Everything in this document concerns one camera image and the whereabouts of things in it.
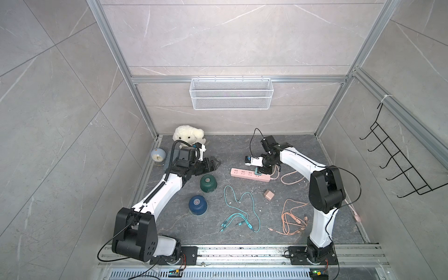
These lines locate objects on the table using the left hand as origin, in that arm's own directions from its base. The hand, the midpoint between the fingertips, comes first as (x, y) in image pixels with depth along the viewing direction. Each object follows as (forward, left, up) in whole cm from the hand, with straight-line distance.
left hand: (216, 161), depth 84 cm
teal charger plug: (0, -21, -11) cm, 24 cm away
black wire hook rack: (-23, -71, +15) cm, 76 cm away
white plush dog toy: (+19, +15, 0) cm, 24 cm away
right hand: (+4, -25, -12) cm, 28 cm away
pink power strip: (+2, -18, -16) cm, 24 cm away
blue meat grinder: (-19, +9, -8) cm, 22 cm away
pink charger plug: (-11, -27, -17) cm, 34 cm away
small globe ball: (+12, +34, -10) cm, 38 cm away
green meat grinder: (-8, +4, -8) cm, 12 cm away
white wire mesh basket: (+40, -9, +12) cm, 43 cm away
